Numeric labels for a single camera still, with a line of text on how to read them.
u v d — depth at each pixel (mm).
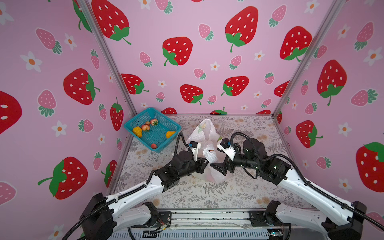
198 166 658
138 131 1045
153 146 982
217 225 731
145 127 1072
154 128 1136
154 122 1108
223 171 592
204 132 807
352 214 390
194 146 675
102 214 398
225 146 556
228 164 573
